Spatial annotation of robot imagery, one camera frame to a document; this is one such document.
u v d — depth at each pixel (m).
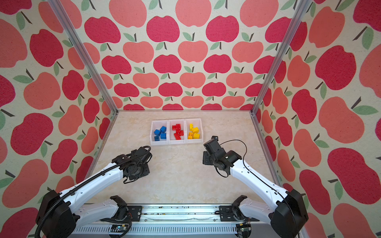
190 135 1.02
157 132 1.04
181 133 1.07
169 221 0.73
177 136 1.04
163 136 1.04
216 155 0.59
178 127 1.07
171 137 1.03
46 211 0.39
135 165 0.59
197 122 1.09
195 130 1.05
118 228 0.72
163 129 1.07
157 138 1.02
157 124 1.08
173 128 1.08
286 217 0.39
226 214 0.73
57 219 0.39
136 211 0.75
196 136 1.02
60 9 0.71
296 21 0.74
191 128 1.07
